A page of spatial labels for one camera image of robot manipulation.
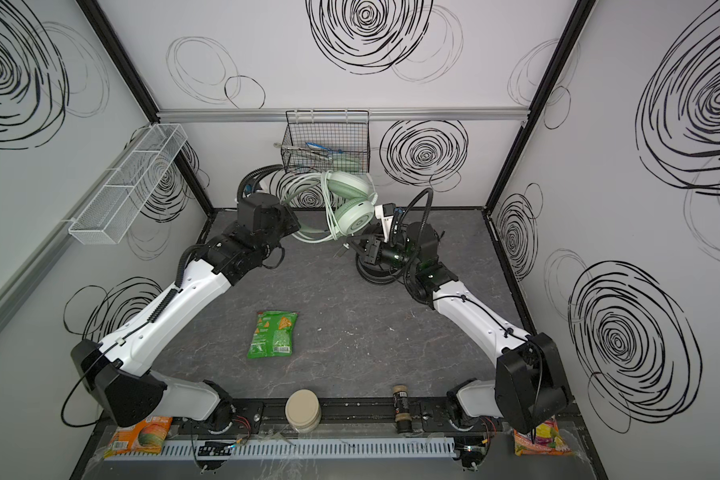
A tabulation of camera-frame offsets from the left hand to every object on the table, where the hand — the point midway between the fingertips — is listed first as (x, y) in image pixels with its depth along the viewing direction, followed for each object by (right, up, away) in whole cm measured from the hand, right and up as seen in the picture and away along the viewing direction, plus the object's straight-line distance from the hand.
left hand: (292, 207), depth 73 cm
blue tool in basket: (+3, +21, +18) cm, 27 cm away
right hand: (+13, -9, -2) cm, 16 cm away
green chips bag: (-8, -35, +10) cm, 37 cm away
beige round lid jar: (+3, -48, -4) cm, 49 cm away
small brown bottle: (+27, -52, -1) cm, 58 cm away
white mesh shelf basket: (-46, -2, +1) cm, 46 cm away
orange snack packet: (-34, -54, -4) cm, 64 cm away
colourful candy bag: (+58, -53, -6) cm, 79 cm away
